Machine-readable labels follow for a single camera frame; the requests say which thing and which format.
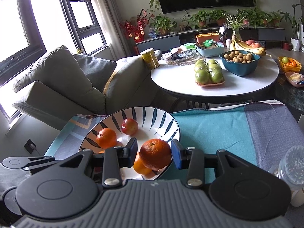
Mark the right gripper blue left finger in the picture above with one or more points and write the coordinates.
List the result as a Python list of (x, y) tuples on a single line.
[(116, 158)]

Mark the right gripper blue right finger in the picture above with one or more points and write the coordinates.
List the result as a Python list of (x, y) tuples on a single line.
[(192, 159)]

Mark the small orange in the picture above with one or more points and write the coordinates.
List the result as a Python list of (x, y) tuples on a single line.
[(139, 167)]

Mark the large dimpled orange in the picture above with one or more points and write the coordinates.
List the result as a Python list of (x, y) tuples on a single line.
[(155, 154)]

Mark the red plum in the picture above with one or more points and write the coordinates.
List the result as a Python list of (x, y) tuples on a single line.
[(129, 126)]

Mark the striped white ceramic bowl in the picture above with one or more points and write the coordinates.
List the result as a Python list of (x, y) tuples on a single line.
[(133, 135)]

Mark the blue patterned tablecloth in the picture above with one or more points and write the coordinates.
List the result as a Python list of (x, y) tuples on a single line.
[(259, 132)]

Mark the white round coffee table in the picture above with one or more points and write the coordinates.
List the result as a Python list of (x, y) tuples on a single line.
[(180, 80)]

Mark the beige cushion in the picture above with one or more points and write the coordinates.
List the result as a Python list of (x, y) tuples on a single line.
[(130, 85)]

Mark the tray of green apples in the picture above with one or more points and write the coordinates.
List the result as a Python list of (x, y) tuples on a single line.
[(208, 73)]

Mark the grey sofa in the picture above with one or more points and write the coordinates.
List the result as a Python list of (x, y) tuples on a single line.
[(60, 85)]

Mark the clear vitamin bottle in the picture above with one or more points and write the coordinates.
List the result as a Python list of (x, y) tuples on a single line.
[(290, 169)]

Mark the glass plate of snacks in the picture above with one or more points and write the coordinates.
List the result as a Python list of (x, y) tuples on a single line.
[(184, 58)]

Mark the blue bowl of longans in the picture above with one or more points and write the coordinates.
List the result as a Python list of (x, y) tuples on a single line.
[(240, 62)]

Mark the yellow tin can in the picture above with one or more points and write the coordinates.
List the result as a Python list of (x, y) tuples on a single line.
[(150, 58)]

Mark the light blue snack tray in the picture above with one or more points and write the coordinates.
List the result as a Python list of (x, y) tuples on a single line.
[(211, 51)]

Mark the dark marble round table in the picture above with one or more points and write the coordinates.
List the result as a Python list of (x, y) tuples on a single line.
[(283, 91)]

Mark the grey tv cabinet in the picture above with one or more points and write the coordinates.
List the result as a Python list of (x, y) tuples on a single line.
[(263, 35)]

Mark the orange box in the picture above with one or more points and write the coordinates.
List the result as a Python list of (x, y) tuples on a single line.
[(201, 38)]

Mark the banana bunch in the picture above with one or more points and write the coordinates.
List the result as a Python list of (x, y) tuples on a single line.
[(237, 45)]

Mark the pink shallow dish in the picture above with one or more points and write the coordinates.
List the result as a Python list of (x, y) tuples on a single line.
[(295, 79)]

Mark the red flower decoration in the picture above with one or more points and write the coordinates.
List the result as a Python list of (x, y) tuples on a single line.
[(134, 28)]

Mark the yellow fruit basket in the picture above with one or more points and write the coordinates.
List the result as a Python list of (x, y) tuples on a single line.
[(289, 65)]

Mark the white potted tall plant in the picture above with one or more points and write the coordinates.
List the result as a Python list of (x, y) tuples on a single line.
[(295, 23)]

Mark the wall power socket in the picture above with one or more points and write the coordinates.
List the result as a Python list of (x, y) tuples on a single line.
[(30, 146)]

